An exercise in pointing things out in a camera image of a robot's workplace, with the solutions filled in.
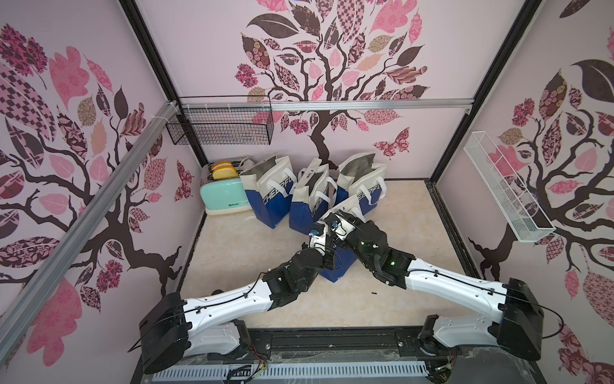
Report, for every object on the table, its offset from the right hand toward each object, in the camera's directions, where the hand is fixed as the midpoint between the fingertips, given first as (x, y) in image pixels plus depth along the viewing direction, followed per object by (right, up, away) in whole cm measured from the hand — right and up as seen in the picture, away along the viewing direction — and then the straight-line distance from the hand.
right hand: (338, 216), depth 74 cm
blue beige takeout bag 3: (+10, +12, +14) cm, 21 cm away
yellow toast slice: (-45, +17, +23) cm, 54 cm away
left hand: (-2, -8, 0) cm, 9 cm away
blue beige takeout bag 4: (+5, +3, +5) cm, 8 cm away
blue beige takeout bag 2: (-8, +7, +9) cm, 14 cm away
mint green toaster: (-46, +7, +24) cm, 52 cm away
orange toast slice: (-48, +21, +27) cm, 59 cm away
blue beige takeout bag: (-25, +11, +15) cm, 31 cm away
